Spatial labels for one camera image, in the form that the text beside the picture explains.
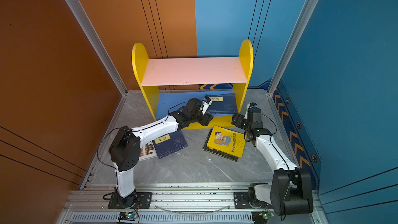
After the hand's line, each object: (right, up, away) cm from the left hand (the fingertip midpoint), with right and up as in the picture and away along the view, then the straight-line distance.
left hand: (209, 112), depth 89 cm
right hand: (+16, -3, -1) cm, 17 cm away
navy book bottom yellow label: (-24, -19, +2) cm, 30 cm away
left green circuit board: (-37, -47, -18) cm, 62 cm away
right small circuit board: (+23, -47, -19) cm, 56 cm away
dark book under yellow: (+5, -23, -1) cm, 23 cm away
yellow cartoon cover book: (+11, -17, +3) cm, 21 cm away
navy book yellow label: (+8, +5, +3) cm, 10 cm away
